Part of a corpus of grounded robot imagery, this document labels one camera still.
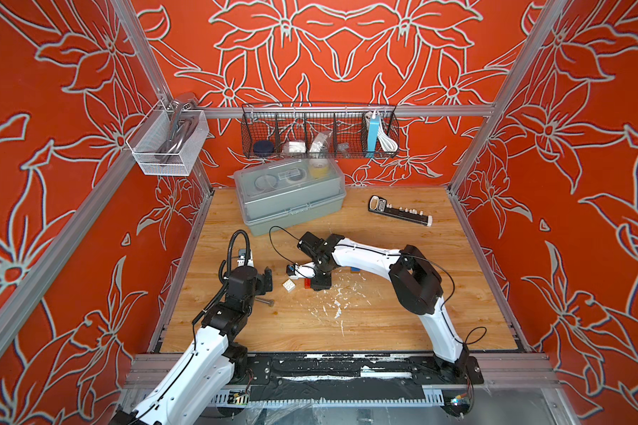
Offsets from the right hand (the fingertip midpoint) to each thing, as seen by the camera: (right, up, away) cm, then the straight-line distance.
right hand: (310, 280), depth 90 cm
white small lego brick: (-7, -1, -2) cm, 8 cm away
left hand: (-19, +6, -7) cm, 21 cm away
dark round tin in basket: (-18, +48, +6) cm, 52 cm away
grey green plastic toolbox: (-12, +29, +1) cm, 32 cm away
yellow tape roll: (+3, +41, +11) cm, 43 cm away
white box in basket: (-4, +46, -4) cm, 46 cm away
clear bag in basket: (+3, +47, 0) cm, 47 cm away
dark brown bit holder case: (+30, +27, +21) cm, 45 cm away
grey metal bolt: (-14, -6, -5) cm, 16 cm away
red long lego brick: (-1, -1, 0) cm, 1 cm away
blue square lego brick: (+11, +10, -27) cm, 31 cm away
